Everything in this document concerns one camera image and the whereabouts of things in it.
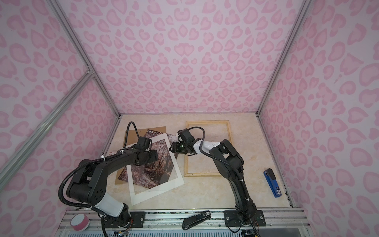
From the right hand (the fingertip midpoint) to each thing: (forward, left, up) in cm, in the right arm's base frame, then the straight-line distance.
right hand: (173, 148), depth 96 cm
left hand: (-5, +12, -1) cm, 13 cm away
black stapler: (-40, -14, +2) cm, 42 cm away
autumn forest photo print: (-17, +14, -4) cm, 22 cm away
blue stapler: (-19, -58, -2) cm, 61 cm away
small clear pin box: (-4, +40, -1) cm, 40 cm away
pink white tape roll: (-42, +38, +3) cm, 56 cm away
